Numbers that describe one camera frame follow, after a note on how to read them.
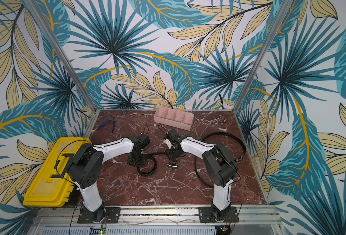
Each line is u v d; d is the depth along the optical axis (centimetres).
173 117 108
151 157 90
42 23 72
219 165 49
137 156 77
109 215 73
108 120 111
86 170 48
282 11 70
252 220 74
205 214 73
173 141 73
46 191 65
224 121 113
